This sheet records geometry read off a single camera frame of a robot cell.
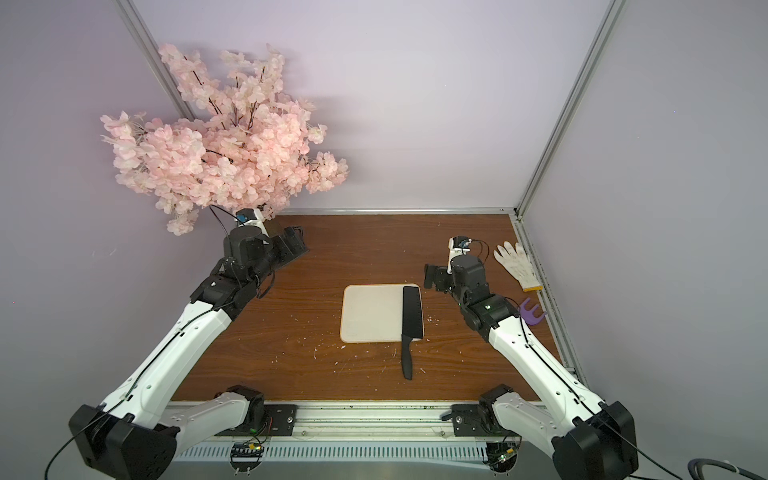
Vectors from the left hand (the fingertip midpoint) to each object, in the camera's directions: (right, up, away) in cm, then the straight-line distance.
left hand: (291, 232), depth 75 cm
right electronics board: (+53, -54, -6) cm, 75 cm away
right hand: (+41, -7, +3) cm, 42 cm away
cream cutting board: (+20, -26, +18) cm, 37 cm away
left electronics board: (-10, -55, -4) cm, 56 cm away
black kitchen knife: (+32, -29, +15) cm, 46 cm away
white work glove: (+71, -11, +29) cm, 78 cm away
